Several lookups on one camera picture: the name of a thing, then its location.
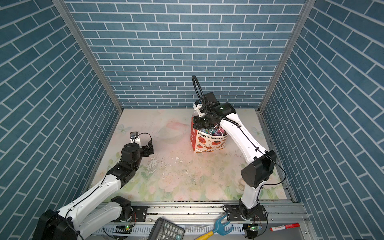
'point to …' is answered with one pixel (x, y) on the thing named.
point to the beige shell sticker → (241, 185)
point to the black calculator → (164, 229)
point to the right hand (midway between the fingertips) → (193, 124)
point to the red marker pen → (283, 227)
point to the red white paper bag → (207, 139)
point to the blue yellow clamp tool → (218, 229)
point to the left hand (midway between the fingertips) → (144, 141)
